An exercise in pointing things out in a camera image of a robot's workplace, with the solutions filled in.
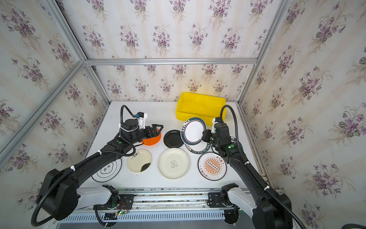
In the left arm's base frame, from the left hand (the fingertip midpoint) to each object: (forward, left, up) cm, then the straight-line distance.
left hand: (158, 125), depth 80 cm
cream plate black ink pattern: (-13, +13, -21) cm, 28 cm away
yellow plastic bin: (+38, -34, -24) cm, 56 cm away
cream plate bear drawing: (-14, -9, -20) cm, 26 cm away
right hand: (-3, -25, -2) cm, 25 cm away
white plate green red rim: (+2, -20, -8) cm, 21 cm away
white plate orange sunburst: (-16, -32, -20) cm, 41 cm away
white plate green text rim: (-5, -25, -18) cm, 32 cm away
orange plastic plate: (0, +6, -18) cm, 19 cm away
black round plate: (+2, -7, -18) cm, 20 cm away
